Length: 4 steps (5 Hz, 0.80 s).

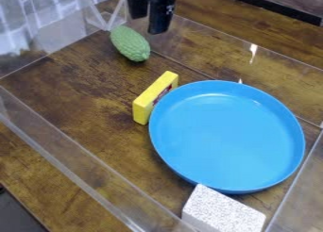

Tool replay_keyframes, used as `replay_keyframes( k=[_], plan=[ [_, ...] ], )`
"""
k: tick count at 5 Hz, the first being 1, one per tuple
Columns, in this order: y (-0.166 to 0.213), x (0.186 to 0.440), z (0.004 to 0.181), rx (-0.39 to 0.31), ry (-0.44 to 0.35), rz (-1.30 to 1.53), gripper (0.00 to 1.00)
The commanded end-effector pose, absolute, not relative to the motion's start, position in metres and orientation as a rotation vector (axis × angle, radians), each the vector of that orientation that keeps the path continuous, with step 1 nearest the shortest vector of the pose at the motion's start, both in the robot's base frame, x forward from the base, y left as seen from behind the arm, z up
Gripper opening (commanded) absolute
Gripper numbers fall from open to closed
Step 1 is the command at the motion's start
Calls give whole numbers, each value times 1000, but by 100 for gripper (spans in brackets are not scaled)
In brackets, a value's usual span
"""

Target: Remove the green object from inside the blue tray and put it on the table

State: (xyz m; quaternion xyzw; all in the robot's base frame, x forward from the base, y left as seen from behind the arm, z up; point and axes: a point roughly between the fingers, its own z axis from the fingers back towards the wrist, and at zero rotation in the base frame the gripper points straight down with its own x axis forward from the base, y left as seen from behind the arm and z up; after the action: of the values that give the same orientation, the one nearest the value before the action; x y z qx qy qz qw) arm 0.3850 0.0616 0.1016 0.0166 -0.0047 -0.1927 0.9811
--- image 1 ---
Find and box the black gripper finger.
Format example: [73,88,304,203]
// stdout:
[148,0,176,35]
[128,0,148,19]

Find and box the green bumpy gourd toy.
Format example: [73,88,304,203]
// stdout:
[110,25,150,62]

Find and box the blue round tray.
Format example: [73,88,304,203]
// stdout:
[149,80,306,194]

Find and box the yellow rectangular block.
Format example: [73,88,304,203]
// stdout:
[133,71,180,125]

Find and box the white speckled foam block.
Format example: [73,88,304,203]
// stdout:
[182,184,267,232]

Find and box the clear acrylic enclosure wall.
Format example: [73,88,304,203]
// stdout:
[0,0,323,232]

